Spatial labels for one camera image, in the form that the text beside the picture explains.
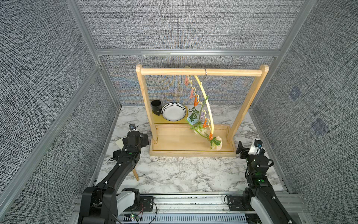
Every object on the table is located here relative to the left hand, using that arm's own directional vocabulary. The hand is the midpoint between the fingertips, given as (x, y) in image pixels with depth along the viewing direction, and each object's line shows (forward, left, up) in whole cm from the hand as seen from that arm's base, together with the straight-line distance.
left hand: (139, 134), depth 87 cm
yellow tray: (+21, -11, -11) cm, 26 cm away
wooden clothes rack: (+2, -38, -12) cm, 40 cm away
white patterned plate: (+29, -22, -12) cm, 38 cm away
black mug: (+29, -9, -5) cm, 30 cm away
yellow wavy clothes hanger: (+15, -48, -11) cm, 52 cm away
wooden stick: (-20, +2, -12) cm, 24 cm away
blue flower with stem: (+8, -34, +3) cm, 36 cm away
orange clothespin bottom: (-13, -39, +17) cm, 45 cm away
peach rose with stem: (-10, -46, +3) cm, 47 cm away
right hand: (-8, -65, +3) cm, 66 cm away
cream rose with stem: (+2, -39, +2) cm, 39 cm away
